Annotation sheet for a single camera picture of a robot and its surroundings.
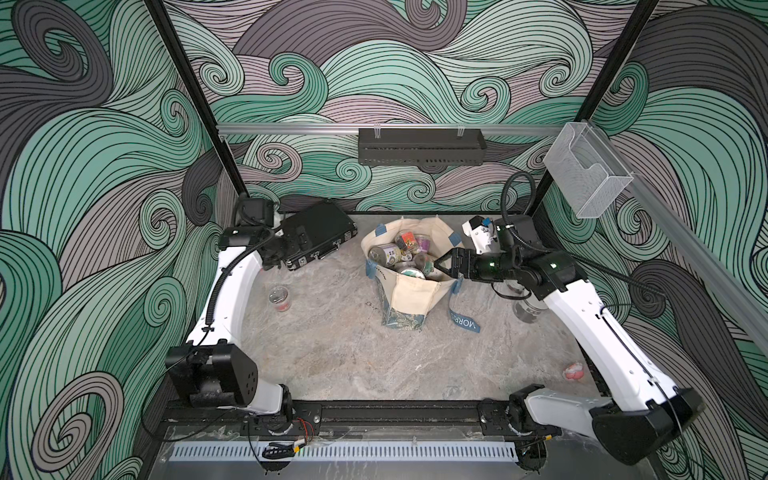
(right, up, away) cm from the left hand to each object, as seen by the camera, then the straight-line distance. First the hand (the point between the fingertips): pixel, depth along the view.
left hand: (296, 245), depth 80 cm
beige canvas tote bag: (+30, -14, +1) cm, 33 cm away
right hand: (+38, -5, -10) cm, 40 cm away
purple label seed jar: (+37, 0, +19) cm, 42 cm away
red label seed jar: (-8, -16, +10) cm, 21 cm away
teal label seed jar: (+32, -8, 0) cm, 33 cm away
